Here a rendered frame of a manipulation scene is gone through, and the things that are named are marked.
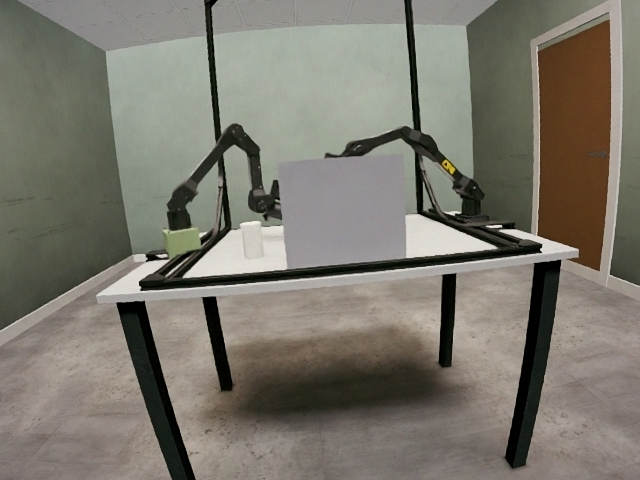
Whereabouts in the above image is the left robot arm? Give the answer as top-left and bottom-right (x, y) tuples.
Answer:
(324, 125), (484, 216)

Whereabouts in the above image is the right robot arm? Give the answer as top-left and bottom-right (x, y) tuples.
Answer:
(167, 123), (282, 232)

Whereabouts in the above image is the white cylinder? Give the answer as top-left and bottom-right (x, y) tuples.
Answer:
(240, 222), (264, 259)

